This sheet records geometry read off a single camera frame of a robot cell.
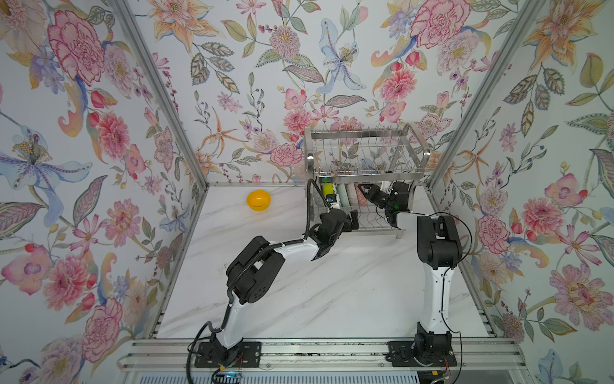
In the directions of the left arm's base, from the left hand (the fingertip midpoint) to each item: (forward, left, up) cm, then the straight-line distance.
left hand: (352, 213), depth 92 cm
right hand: (+17, -6, -2) cm, 18 cm away
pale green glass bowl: (+12, +2, -3) cm, 13 cm away
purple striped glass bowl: (+11, -2, -3) cm, 12 cm away
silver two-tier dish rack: (+36, +2, -4) cm, 36 cm away
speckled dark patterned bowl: (+11, -6, -5) cm, 14 cm away
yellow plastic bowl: (+18, +40, -12) cm, 45 cm away
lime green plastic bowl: (+16, +8, -3) cm, 18 cm away
